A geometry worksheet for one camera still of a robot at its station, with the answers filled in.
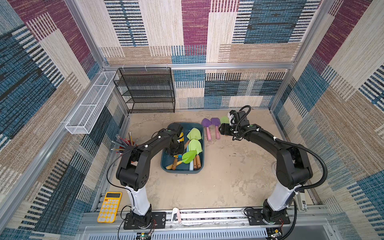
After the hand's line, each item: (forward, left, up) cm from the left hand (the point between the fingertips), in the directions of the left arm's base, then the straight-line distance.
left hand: (182, 152), depth 94 cm
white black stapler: (-29, -60, 0) cm, 67 cm away
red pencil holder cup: (+1, +35, +9) cm, 37 cm away
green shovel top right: (+14, -8, -1) cm, 16 cm away
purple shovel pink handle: (+25, -17, -2) cm, 30 cm away
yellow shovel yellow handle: (+1, -1, +16) cm, 16 cm away
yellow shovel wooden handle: (-7, +4, 0) cm, 8 cm away
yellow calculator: (-30, +36, -3) cm, 47 cm away
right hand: (+10, -27, +8) cm, 30 cm away
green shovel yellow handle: (-3, -3, -2) cm, 5 cm away
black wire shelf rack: (+43, +26, +15) cm, 52 cm away
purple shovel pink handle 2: (+26, -24, -2) cm, 36 cm away
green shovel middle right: (+5, -8, 0) cm, 10 cm away
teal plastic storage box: (-4, +9, -1) cm, 10 cm away
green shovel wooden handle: (+2, -26, +14) cm, 29 cm away
